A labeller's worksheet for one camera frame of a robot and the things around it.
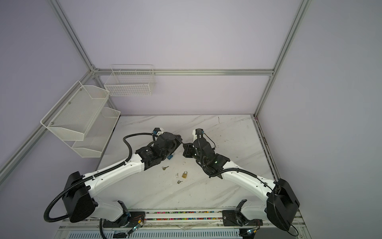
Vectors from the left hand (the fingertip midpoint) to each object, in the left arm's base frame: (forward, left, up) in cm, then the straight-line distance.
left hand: (181, 138), depth 79 cm
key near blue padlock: (-7, +12, -22) cm, 26 cm away
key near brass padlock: (-15, +2, -23) cm, 27 cm away
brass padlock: (-11, -1, -23) cm, 25 cm away
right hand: (-4, 0, 0) cm, 4 cm away
